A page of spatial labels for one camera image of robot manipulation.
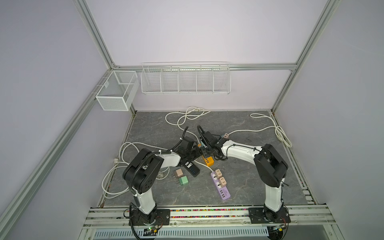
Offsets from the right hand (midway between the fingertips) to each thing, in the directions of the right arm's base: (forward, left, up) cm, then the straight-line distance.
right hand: (206, 151), depth 94 cm
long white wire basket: (+40, +11, +27) cm, 50 cm away
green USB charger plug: (-18, +13, -2) cm, 23 cm away
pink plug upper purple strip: (-16, -6, +4) cm, 18 cm away
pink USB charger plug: (-14, +17, -2) cm, 22 cm away
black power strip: (-12, +9, -1) cm, 15 cm away
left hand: (-1, +2, 0) cm, 3 cm away
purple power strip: (-24, -9, 0) cm, 26 cm away
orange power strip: (-7, 0, +6) cm, 10 cm away
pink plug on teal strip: (+9, -13, +4) cm, 17 cm away
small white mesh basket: (+33, +59, +22) cm, 71 cm away
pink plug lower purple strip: (-20, -8, +3) cm, 22 cm away
